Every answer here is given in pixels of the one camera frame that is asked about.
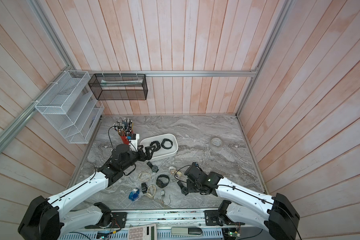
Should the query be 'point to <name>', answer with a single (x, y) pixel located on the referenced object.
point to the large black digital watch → (160, 183)
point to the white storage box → (162, 152)
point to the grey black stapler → (186, 231)
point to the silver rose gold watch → (172, 170)
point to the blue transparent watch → (134, 195)
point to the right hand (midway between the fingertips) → (190, 185)
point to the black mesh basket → (119, 86)
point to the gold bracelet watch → (178, 174)
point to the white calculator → (144, 232)
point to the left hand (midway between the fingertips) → (149, 148)
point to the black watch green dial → (184, 190)
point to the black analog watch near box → (154, 168)
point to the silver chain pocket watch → (162, 193)
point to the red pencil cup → (124, 140)
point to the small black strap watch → (144, 187)
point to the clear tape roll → (216, 142)
